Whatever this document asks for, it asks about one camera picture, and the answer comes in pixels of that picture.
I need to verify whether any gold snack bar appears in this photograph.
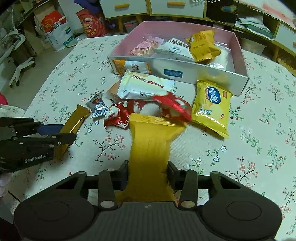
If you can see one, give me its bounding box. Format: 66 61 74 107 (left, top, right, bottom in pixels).
55 104 91 159

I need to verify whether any yellow waffle sandwich packet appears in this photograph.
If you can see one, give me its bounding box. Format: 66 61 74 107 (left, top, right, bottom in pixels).
115 113 187 203

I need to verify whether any small silver blue packet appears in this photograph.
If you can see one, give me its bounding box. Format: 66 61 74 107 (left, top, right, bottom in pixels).
86 92 108 118

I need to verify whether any red candy wrapper packet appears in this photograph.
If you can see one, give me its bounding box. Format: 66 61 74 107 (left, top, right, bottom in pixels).
153 91 192 123

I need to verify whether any yellow chips bag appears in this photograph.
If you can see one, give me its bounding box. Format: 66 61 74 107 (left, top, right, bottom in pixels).
192 81 232 138

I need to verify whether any white wafer snack packet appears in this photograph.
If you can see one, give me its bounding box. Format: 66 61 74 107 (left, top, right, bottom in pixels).
117 70 175 101

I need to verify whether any orange and white snack packet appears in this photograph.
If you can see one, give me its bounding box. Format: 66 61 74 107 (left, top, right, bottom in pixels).
112 60 151 76

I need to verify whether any floral tablecloth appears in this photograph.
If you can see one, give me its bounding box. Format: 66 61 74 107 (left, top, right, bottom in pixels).
4 35 295 240

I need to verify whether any white office chair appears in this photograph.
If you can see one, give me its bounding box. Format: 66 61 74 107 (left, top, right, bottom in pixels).
1 7 36 88

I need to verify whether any white plastic shopping bag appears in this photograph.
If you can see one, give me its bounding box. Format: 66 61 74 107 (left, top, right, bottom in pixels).
46 22 75 52

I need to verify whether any red printed gift bag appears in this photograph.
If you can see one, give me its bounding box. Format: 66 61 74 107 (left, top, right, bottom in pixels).
76 9 107 38

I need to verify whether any pink and white storage box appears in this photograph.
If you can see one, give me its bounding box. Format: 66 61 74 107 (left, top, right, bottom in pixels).
108 21 249 96

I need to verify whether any pink candy bag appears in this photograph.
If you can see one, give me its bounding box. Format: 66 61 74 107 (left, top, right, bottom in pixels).
129 38 164 57

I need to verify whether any white Member's Mark packet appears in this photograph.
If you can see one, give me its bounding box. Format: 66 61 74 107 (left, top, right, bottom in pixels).
154 38 194 62

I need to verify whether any wooden cabinet with white drawers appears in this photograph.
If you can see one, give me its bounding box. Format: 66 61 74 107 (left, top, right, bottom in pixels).
99 1 295 59

